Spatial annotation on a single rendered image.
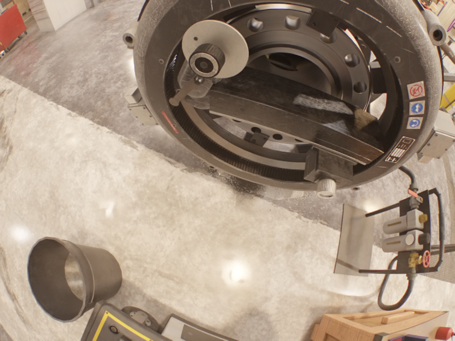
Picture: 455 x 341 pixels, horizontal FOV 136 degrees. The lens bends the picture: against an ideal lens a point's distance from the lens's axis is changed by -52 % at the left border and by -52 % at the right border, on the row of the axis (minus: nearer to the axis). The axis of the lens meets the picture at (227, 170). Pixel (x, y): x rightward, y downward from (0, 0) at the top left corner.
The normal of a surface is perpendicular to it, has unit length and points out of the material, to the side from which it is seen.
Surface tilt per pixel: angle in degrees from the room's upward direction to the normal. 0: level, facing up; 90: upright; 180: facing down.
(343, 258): 0
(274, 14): 90
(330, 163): 3
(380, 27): 90
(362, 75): 90
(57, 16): 90
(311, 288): 0
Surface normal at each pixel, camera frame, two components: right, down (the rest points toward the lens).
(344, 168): 0.07, -0.40
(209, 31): -0.29, 0.87
